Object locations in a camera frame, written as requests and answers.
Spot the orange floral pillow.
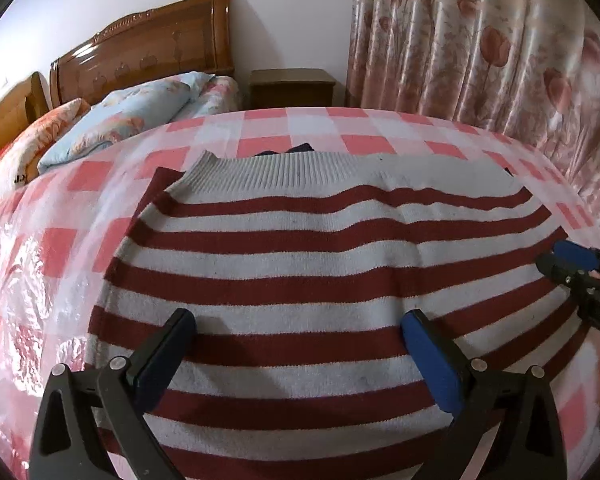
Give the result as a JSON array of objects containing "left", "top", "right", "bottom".
[{"left": 0, "top": 97, "right": 92, "bottom": 214}]

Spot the light blue floral pillow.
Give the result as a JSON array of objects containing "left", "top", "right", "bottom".
[{"left": 37, "top": 71, "right": 217, "bottom": 177}]

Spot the large wooden headboard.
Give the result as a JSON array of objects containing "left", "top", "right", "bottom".
[{"left": 49, "top": 0, "right": 235, "bottom": 109}]

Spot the pink checkered blanket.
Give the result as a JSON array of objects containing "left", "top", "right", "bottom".
[{"left": 0, "top": 106, "right": 600, "bottom": 480}]

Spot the wooden nightstand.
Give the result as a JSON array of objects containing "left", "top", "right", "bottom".
[{"left": 250, "top": 69, "right": 337, "bottom": 110}]

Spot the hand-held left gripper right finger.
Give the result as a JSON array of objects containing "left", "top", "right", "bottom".
[{"left": 401, "top": 310, "right": 567, "bottom": 480}]

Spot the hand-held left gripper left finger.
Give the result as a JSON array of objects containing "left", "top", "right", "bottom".
[{"left": 27, "top": 308, "right": 197, "bottom": 480}]

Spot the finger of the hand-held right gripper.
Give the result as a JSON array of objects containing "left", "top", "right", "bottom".
[
  {"left": 553, "top": 240, "right": 600, "bottom": 273},
  {"left": 536, "top": 252, "right": 592, "bottom": 288}
]

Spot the red grey striped sweater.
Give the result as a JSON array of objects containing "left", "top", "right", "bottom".
[{"left": 85, "top": 142, "right": 583, "bottom": 480}]

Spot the floral curtain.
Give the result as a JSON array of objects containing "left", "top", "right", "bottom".
[{"left": 345, "top": 0, "right": 600, "bottom": 252}]

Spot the small wooden headboard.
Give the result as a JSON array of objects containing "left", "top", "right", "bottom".
[{"left": 0, "top": 71, "right": 51, "bottom": 159}]

